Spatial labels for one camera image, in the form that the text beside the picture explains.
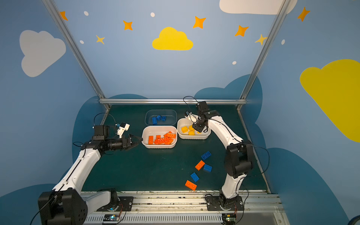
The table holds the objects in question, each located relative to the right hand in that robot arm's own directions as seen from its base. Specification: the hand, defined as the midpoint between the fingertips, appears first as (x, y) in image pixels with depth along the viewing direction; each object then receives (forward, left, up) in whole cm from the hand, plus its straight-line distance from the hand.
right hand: (199, 122), depth 91 cm
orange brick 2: (-4, +29, -15) cm, 33 cm away
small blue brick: (+13, +27, -14) cm, 33 cm away
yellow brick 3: (+1, +5, -15) cm, 16 cm away
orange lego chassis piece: (-9, +23, -11) cm, 27 cm away
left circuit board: (-54, +46, -15) cm, 72 cm away
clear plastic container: (+18, +22, -13) cm, 31 cm away
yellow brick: (+3, +10, -14) cm, 17 cm away
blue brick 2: (-25, -6, -14) cm, 30 cm away
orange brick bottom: (-36, +5, -15) cm, 39 cm away
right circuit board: (-51, -16, -17) cm, 56 cm away
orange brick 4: (-23, -1, -15) cm, 28 cm away
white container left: (+2, +27, -14) cm, 30 cm away
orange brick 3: (-2, +20, -14) cm, 24 cm away
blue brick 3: (-31, +2, -14) cm, 34 cm away
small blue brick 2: (+13, +31, -13) cm, 36 cm away
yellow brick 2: (+4, +5, -13) cm, 15 cm away
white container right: (+9, +11, -13) cm, 19 cm away
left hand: (-19, +35, +4) cm, 40 cm away
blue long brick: (+11, +34, -14) cm, 39 cm away
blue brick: (-17, -5, -14) cm, 23 cm away
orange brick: (-8, +34, -14) cm, 37 cm away
